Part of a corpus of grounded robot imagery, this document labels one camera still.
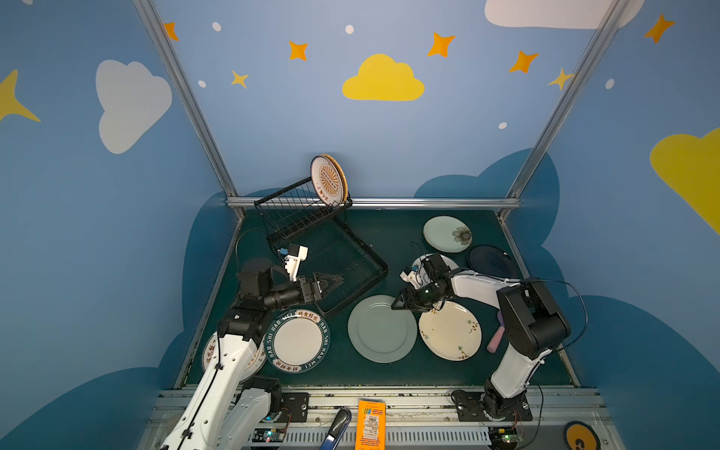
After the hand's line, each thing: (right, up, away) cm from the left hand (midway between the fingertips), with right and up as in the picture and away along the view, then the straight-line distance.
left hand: (336, 284), depth 69 cm
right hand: (+20, -11, +22) cm, 32 cm away
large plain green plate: (+12, -19, +20) cm, 30 cm away
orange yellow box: (+9, -35, -1) cm, 36 cm away
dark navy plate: (+56, +3, +36) cm, 67 cm away
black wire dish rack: (-5, +8, +42) cm, 43 cm away
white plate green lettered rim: (-13, -20, +16) cm, 29 cm away
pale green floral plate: (+42, +14, +46) cm, 64 cm away
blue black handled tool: (0, -36, -1) cm, 36 cm away
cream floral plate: (+36, -19, +19) cm, 44 cm away
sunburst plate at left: (-25, -26, +12) cm, 38 cm away
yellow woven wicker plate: (+1, +29, +18) cm, 34 cm away
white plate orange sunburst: (-5, +31, +24) cm, 40 cm away
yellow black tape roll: (+64, -40, +3) cm, 75 cm away
